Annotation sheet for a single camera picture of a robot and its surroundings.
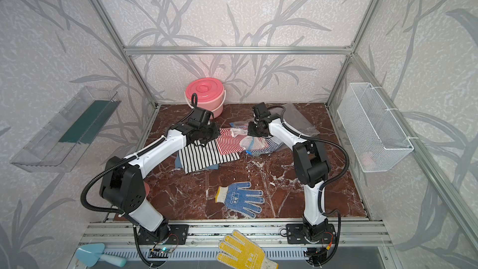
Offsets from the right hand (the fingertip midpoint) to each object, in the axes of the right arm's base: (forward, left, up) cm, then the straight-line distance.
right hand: (250, 130), depth 97 cm
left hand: (-6, +14, +7) cm, 17 cm away
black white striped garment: (-12, +27, -6) cm, 30 cm away
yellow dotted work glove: (-52, +5, -8) cm, 53 cm away
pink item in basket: (-25, -46, +12) cm, 53 cm away
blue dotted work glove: (-32, +6, -8) cm, 34 cm away
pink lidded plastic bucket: (+18, +22, +10) cm, 30 cm away
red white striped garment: (-10, +11, +2) cm, 15 cm away
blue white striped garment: (-4, -12, -7) cm, 15 cm away
